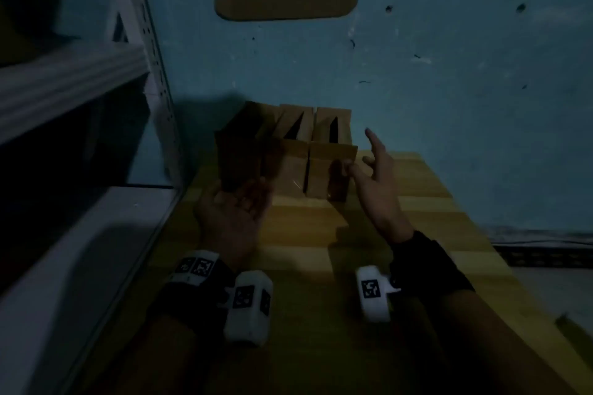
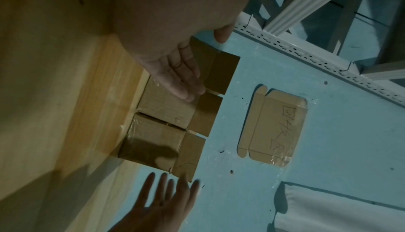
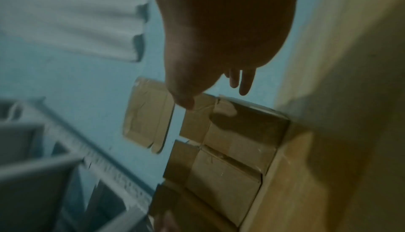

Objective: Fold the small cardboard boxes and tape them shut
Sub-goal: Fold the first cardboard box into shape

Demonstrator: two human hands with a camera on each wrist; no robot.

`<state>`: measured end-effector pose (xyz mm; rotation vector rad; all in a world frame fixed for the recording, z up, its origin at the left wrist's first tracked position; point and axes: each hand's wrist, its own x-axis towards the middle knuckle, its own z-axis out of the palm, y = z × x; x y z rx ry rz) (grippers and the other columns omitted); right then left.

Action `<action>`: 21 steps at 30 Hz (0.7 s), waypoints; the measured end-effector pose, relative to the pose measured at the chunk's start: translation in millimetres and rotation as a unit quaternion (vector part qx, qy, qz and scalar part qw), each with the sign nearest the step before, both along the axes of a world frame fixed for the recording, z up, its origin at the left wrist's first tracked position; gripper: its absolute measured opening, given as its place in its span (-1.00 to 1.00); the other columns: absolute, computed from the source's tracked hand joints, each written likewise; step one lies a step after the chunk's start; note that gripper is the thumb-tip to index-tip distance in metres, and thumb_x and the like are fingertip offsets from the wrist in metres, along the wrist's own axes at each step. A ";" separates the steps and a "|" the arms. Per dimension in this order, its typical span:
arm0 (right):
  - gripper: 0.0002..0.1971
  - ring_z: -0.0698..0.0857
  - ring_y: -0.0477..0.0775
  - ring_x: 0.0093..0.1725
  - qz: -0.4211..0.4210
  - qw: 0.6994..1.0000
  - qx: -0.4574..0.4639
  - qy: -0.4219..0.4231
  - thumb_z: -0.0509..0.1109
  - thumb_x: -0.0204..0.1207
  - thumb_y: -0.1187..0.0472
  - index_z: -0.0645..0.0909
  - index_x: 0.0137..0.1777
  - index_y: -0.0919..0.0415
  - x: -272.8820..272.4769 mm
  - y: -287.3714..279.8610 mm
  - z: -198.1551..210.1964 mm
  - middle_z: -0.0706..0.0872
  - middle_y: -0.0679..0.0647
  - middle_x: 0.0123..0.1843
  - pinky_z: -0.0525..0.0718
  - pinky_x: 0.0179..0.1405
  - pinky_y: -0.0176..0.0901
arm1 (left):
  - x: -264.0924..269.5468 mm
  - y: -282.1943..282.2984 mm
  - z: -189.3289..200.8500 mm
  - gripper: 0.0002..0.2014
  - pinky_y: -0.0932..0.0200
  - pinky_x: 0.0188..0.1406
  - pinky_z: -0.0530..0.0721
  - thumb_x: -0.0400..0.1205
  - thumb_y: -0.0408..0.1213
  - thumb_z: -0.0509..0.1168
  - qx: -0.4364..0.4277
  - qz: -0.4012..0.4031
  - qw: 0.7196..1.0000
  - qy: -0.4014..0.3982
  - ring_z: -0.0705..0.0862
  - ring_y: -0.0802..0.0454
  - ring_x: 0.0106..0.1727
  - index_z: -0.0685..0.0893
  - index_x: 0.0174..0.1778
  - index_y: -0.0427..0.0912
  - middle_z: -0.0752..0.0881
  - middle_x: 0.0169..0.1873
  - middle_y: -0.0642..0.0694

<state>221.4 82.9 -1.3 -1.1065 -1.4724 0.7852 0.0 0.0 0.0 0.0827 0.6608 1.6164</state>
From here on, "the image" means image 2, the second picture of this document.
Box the flat cardboard sheet with scribble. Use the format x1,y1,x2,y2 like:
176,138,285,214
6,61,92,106
236,84,309,168

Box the brown cardboard box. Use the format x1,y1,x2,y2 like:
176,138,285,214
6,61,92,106
118,112,207,183
136,76,224,137
188,35,241,96

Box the person's left hand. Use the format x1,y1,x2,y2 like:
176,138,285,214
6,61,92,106
110,0,256,102

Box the white cloth sheet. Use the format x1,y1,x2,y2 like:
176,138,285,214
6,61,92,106
274,181,405,232

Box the white metal shelf rack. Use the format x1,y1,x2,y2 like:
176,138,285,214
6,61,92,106
233,0,405,107

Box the person's right hand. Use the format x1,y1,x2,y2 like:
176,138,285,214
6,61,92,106
107,172,202,232

